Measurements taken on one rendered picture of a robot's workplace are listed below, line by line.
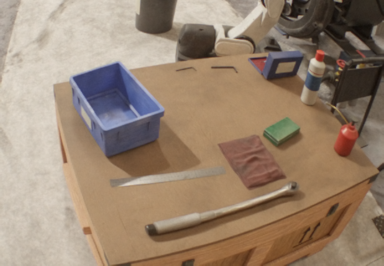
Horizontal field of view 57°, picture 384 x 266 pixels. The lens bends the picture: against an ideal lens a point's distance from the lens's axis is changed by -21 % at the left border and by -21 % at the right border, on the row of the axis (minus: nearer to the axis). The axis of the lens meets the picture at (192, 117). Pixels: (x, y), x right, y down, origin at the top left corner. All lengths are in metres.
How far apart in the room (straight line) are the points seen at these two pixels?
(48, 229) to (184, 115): 0.74
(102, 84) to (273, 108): 0.60
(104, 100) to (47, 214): 0.57
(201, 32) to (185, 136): 0.96
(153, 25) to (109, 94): 1.40
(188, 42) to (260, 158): 1.06
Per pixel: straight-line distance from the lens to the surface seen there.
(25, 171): 1.89
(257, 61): 1.76
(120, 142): 1.22
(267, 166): 1.28
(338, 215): 1.55
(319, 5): 2.34
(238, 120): 1.43
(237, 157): 1.28
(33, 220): 1.70
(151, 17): 2.79
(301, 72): 2.76
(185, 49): 2.24
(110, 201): 1.13
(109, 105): 1.42
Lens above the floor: 1.35
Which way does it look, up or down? 39 degrees down
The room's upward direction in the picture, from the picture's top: 9 degrees clockwise
